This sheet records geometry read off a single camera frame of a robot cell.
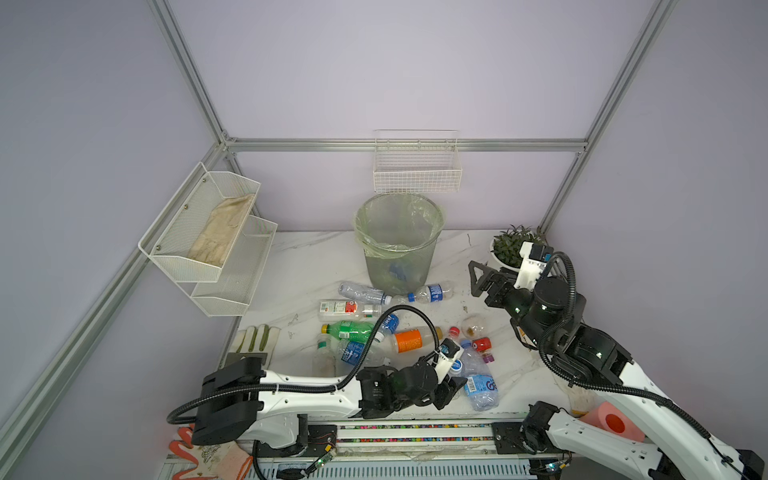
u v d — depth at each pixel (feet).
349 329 2.88
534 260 1.70
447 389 1.98
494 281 1.79
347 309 2.99
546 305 1.41
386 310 1.91
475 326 2.97
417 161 3.11
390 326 2.89
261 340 2.97
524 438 2.14
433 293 3.15
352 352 2.69
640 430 1.42
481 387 2.54
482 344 2.82
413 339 2.81
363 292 3.24
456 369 2.13
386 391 1.81
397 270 3.21
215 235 2.58
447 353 1.98
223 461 2.28
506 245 3.19
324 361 2.77
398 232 3.38
